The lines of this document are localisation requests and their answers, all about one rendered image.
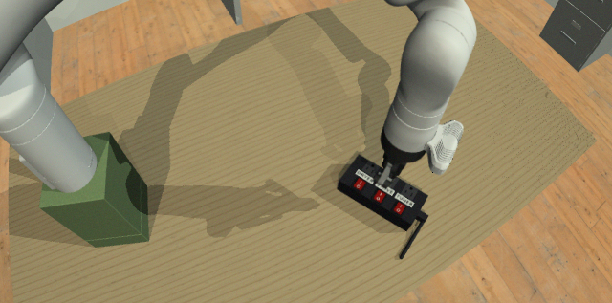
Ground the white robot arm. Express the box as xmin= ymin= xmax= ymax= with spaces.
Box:
xmin=0 ymin=0 xmax=477 ymax=193

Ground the black power strip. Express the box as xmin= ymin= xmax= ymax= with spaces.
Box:
xmin=338 ymin=154 xmax=428 ymax=259

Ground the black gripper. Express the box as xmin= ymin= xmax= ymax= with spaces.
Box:
xmin=373 ymin=126 xmax=426 ymax=189

